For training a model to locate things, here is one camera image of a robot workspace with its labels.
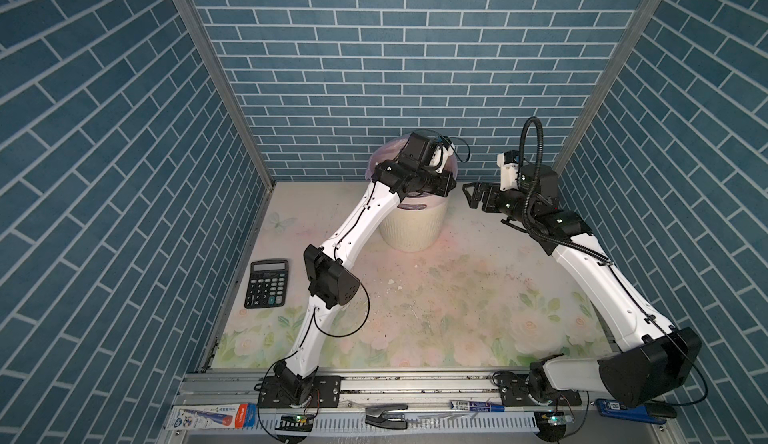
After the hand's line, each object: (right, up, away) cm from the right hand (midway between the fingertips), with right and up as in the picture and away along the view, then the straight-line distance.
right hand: (475, 183), depth 76 cm
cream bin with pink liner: (-14, -11, +10) cm, 21 cm away
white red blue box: (-64, -55, -6) cm, 85 cm away
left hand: (-4, 0, +5) cm, 6 cm away
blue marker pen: (-1, -54, -5) cm, 54 cm away
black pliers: (-22, -55, -6) cm, 60 cm away
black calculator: (-60, -30, +15) cm, 69 cm away
